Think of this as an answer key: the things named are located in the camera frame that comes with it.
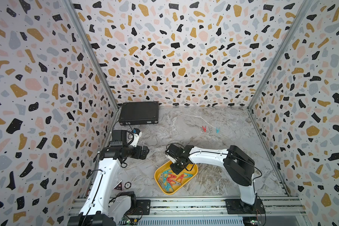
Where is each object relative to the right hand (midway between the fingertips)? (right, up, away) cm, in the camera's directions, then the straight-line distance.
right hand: (174, 169), depth 87 cm
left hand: (-18, +15, -8) cm, 25 cm away
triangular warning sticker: (-32, -8, -6) cm, 34 cm away
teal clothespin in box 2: (+8, -2, -3) cm, 9 cm away
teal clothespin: (+32, +22, +19) cm, 44 cm away
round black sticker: (-27, -7, -5) cm, 28 cm away
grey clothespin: (+27, +23, +19) cm, 41 cm away
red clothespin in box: (-2, -4, -4) cm, 6 cm away
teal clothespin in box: (-4, -1, -1) cm, 5 cm away
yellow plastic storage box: (-6, -6, -7) cm, 11 cm away
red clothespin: (+22, +24, +21) cm, 39 cm away
